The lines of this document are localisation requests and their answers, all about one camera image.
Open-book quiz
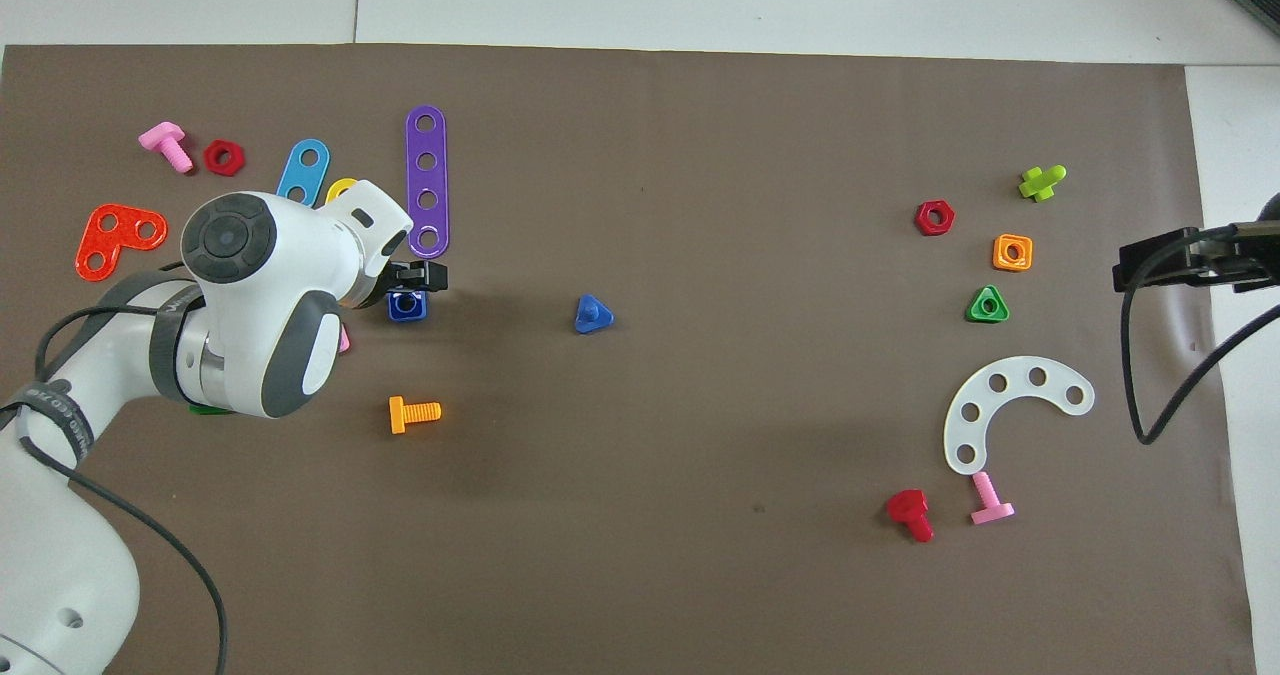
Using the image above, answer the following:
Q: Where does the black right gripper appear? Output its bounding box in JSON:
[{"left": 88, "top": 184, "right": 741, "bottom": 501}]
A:
[{"left": 1113, "top": 223, "right": 1280, "bottom": 293}]

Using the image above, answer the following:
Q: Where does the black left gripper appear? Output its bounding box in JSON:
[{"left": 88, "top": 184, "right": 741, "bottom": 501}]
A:
[{"left": 386, "top": 260, "right": 448, "bottom": 295}]

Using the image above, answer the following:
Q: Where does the orange plastic screw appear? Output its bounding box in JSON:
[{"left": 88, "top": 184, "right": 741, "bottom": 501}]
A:
[{"left": 388, "top": 395, "right": 442, "bottom": 436}]

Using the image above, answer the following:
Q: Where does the lime green cross-head screw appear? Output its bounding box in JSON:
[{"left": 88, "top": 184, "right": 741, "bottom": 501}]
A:
[{"left": 1018, "top": 164, "right": 1068, "bottom": 203}]

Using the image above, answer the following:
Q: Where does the green triangular plastic nut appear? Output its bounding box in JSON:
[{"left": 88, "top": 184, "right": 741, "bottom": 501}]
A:
[{"left": 966, "top": 285, "right": 1011, "bottom": 324}]

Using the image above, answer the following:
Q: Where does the pink plastic screw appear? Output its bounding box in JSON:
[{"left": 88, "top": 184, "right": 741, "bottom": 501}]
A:
[
  {"left": 138, "top": 121, "right": 195, "bottom": 175},
  {"left": 969, "top": 471, "right": 1016, "bottom": 527}
]

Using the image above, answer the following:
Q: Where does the red plastic screw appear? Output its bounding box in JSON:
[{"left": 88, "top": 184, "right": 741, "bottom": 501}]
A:
[{"left": 885, "top": 488, "right": 936, "bottom": 544}]

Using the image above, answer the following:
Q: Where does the purple four-hole plastic plate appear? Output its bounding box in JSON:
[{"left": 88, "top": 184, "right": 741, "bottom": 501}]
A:
[{"left": 405, "top": 105, "right": 451, "bottom": 259}]

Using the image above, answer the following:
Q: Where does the blue two-hole plastic plate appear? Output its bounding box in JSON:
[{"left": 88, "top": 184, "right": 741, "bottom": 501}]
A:
[{"left": 277, "top": 138, "right": 331, "bottom": 208}]

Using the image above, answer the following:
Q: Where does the white curved five-hole plate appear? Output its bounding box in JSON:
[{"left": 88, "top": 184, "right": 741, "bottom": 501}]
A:
[{"left": 943, "top": 356, "right": 1097, "bottom": 477}]

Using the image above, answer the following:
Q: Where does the brown table mat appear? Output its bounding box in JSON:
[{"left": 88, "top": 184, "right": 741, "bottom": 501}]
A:
[{"left": 0, "top": 43, "right": 1256, "bottom": 675}]

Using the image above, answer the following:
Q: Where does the orange-red heart-shaped plastic plate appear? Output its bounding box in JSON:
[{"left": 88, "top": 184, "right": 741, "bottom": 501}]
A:
[{"left": 75, "top": 203, "right": 169, "bottom": 283}]

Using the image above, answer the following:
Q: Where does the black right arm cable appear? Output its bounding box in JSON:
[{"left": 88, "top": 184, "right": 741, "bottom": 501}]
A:
[{"left": 1120, "top": 230, "right": 1280, "bottom": 446}]

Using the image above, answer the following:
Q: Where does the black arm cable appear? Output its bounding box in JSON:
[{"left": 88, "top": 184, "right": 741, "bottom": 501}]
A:
[
  {"left": 15, "top": 265, "right": 231, "bottom": 675},
  {"left": 1120, "top": 230, "right": 1280, "bottom": 446}
]

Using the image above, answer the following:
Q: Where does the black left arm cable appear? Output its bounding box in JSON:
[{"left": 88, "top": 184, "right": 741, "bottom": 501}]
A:
[{"left": 15, "top": 265, "right": 231, "bottom": 675}]

